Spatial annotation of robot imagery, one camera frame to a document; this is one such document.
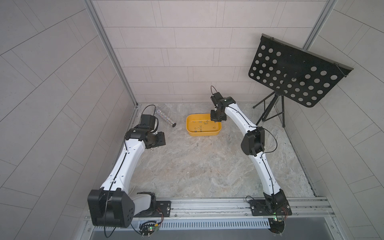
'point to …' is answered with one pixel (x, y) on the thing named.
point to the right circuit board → (277, 225)
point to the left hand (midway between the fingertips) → (163, 138)
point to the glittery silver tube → (165, 118)
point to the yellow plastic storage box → (201, 124)
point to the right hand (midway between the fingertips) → (213, 118)
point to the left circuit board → (147, 228)
